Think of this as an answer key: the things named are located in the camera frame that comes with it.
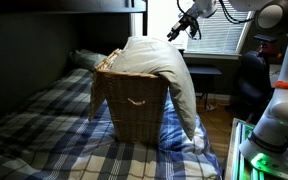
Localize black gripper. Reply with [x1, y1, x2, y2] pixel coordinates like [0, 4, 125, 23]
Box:
[166, 12, 200, 43]

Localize pale grey-green pillow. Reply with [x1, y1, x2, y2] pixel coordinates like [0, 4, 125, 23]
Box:
[111, 35, 199, 141]

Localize green-lit robot base platform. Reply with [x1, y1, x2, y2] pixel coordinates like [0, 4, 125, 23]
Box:
[224, 117, 288, 180]

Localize wicker laundry basket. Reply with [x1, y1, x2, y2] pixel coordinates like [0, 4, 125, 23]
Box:
[93, 48, 170, 145]

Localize dark green pillow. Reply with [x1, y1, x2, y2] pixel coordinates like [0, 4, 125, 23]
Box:
[68, 48, 109, 71]

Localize white window blinds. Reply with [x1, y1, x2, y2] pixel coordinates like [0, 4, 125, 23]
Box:
[183, 0, 254, 56]

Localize black side table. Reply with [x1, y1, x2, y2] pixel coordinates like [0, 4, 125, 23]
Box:
[186, 64, 224, 102]

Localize dark office chair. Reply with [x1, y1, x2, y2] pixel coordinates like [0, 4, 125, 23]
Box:
[236, 33, 286, 113]

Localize blue plaid bedspread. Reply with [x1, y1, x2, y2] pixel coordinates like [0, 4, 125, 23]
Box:
[0, 67, 224, 180]

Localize black bunk bed frame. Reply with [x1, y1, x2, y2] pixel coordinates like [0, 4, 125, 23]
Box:
[0, 0, 149, 69]

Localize black floor cable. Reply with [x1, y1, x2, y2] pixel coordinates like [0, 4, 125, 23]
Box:
[197, 94, 233, 134]

